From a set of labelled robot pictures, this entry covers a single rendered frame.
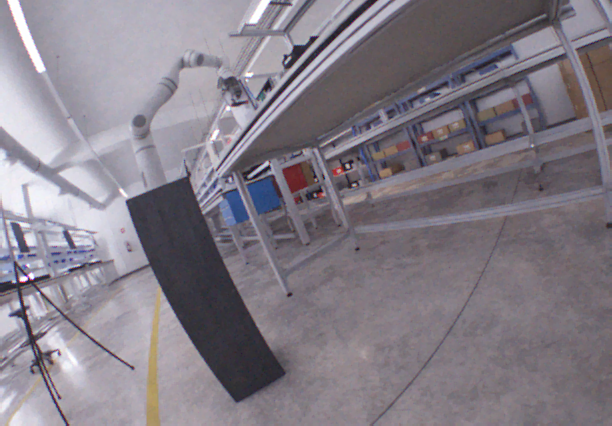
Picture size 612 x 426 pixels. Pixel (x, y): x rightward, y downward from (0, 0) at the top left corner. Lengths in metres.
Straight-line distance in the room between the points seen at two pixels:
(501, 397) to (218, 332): 0.89
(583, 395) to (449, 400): 0.38
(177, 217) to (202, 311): 0.33
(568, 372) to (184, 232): 1.22
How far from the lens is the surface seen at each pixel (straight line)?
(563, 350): 0.88
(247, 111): 2.69
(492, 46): 1.35
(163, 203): 0.88
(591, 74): 3.85
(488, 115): 4.38
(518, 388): 0.80
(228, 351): 0.98
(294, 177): 3.09
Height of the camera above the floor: 0.67
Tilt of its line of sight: 3 degrees down
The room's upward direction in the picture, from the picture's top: 22 degrees counter-clockwise
